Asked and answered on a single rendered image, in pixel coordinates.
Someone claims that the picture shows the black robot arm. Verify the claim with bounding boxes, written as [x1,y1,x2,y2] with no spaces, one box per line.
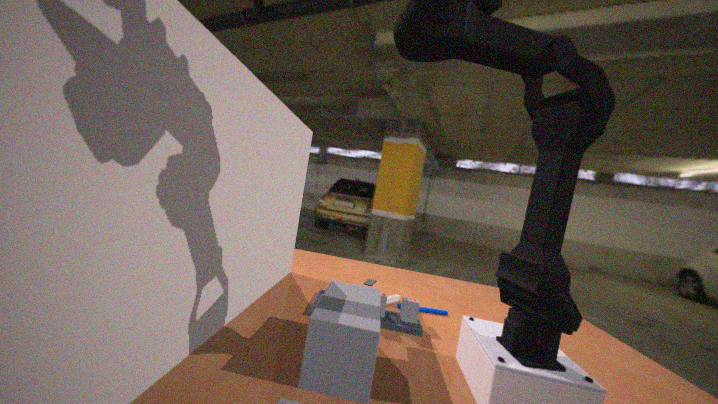
[393,0,616,372]

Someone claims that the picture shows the large white wall panel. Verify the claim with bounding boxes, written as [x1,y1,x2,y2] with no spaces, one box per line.
[0,0,313,404]

